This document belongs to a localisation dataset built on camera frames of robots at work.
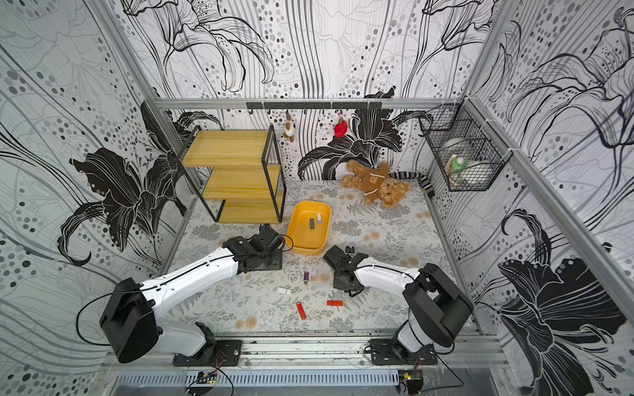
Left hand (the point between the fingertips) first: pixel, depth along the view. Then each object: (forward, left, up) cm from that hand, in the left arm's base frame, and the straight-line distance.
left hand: (274, 265), depth 83 cm
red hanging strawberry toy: (+48, -22, +23) cm, 57 cm away
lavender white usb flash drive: (+26, -15, -6) cm, 30 cm away
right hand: (-1, -25, -9) cm, 27 cm away
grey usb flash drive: (+23, -11, -8) cm, 27 cm away
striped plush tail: (+51, -59, -4) cm, 78 cm away
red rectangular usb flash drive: (-10, -21, -7) cm, 24 cm away
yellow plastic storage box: (+21, -10, -7) cm, 24 cm away
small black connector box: (-30, -44, -8) cm, 54 cm away
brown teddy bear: (+39, -40, 0) cm, 56 cm away
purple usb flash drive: (0, -11, -8) cm, 14 cm away
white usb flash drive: (-6, -3, -8) cm, 10 cm away
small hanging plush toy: (+46, -2, +24) cm, 52 cm away
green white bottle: (+26, -59, +26) cm, 70 cm away
